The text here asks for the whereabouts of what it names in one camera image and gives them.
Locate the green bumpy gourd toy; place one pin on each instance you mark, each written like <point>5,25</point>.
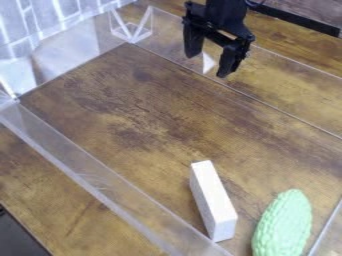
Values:
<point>283,228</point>

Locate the clear acrylic tray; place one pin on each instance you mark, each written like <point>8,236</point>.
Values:
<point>98,145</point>

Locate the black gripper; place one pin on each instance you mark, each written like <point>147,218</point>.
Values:
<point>218,15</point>

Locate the white foam block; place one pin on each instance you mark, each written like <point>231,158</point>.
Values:
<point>213,201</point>

